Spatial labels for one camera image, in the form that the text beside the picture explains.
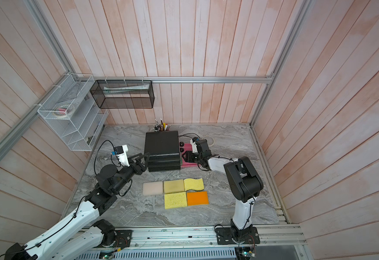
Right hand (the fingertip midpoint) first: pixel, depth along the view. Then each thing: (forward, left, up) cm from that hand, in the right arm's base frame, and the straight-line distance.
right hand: (185, 154), depth 98 cm
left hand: (-15, +17, +20) cm, 30 cm away
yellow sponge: (-18, +6, -4) cm, 20 cm away
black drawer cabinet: (-3, +12, +11) cm, 16 cm away
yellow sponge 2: (-18, -6, -2) cm, 19 cm away
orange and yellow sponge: (-25, -7, -5) cm, 27 cm away
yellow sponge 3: (-27, +4, -3) cm, 28 cm away
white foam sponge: (-20, +18, -3) cm, 27 cm away
